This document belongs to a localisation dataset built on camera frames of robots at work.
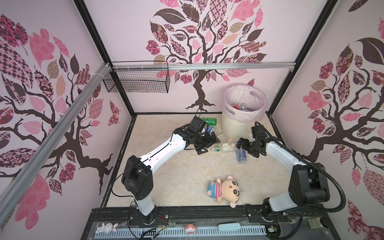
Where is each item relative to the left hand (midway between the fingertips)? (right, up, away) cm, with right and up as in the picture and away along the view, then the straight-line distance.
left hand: (215, 147), depth 78 cm
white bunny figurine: (-52, -37, -10) cm, 65 cm away
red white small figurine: (-13, -35, -12) cm, 40 cm away
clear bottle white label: (+9, -2, +16) cm, 19 cm away
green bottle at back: (+1, +15, +29) cm, 33 cm away
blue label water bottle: (+18, -7, +12) cm, 23 cm away
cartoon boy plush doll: (+6, -22, -3) cm, 23 cm away
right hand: (+19, -1, +13) cm, 23 cm away
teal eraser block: (+5, -36, -11) cm, 37 cm away
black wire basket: (-47, +44, +17) cm, 66 cm away
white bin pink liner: (+24, +26, +25) cm, 44 cm away
